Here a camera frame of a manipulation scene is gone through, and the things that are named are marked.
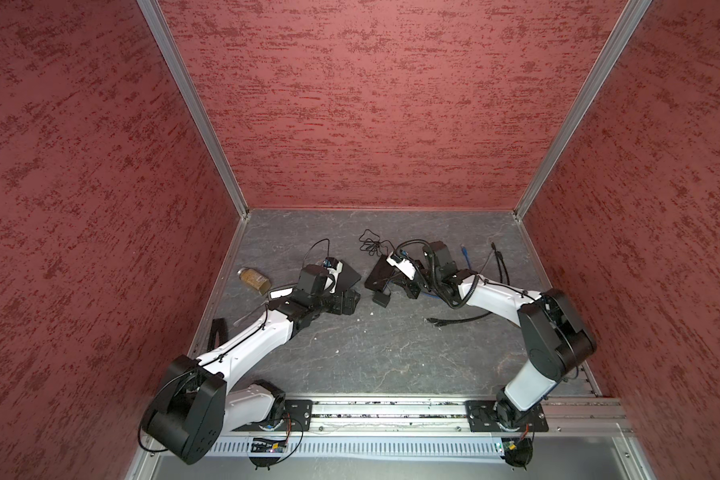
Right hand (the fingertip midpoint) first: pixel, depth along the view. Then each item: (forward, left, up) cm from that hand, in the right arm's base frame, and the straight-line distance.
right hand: (392, 282), depth 90 cm
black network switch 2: (+8, +15, -10) cm, 19 cm away
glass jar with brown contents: (+4, +44, -3) cm, 45 cm away
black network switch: (+7, +3, -6) cm, 10 cm away
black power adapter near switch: (-1, +3, -8) cm, 8 cm away
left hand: (-6, +14, +1) cm, 15 cm away
